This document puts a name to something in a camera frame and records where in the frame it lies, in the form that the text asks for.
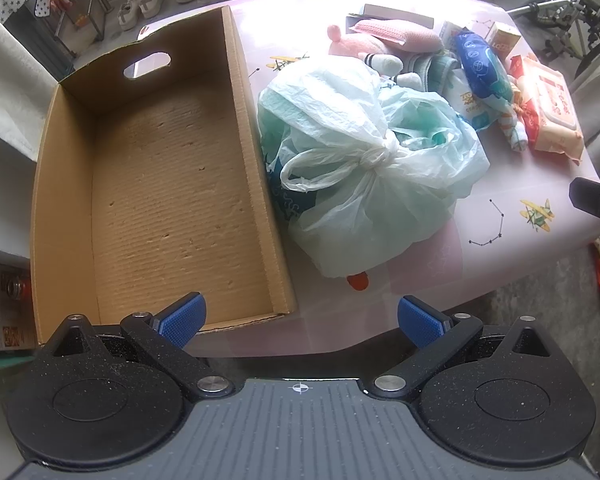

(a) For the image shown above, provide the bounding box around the white small box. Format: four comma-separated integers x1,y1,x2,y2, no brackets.
486,22,521,62

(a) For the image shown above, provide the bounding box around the pink plush doll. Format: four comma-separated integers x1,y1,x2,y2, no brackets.
327,25,424,91

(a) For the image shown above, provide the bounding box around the blue tissue pack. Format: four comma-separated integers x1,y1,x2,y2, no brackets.
454,28,514,113

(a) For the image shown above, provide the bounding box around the small orange striped cloth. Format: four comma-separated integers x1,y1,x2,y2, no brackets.
498,110,528,152

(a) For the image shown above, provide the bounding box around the light green plastic bag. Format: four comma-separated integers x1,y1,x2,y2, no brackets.
258,55,490,278

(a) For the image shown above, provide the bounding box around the brown cardboard box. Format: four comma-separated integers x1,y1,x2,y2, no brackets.
30,6,297,341

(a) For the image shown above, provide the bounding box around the teal checked towel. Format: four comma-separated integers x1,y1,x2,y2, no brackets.
403,51,460,94

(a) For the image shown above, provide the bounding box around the pink wet wipes pack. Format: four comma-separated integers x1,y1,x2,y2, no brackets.
509,55,584,165

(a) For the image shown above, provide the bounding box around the pink checked tablecloth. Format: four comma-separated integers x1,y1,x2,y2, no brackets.
187,0,600,358

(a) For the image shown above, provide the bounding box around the pink knitted cloth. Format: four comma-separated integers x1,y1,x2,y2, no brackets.
351,18,443,53

